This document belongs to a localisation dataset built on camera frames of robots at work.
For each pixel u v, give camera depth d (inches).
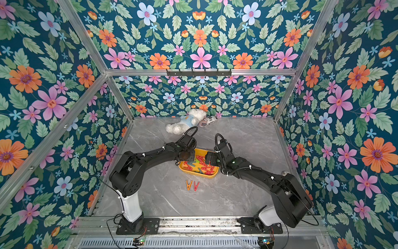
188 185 33.8
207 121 45.2
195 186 34.0
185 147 29.5
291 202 16.7
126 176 19.4
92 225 29.6
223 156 25.8
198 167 36.7
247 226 29.0
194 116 43.4
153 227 28.9
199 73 35.9
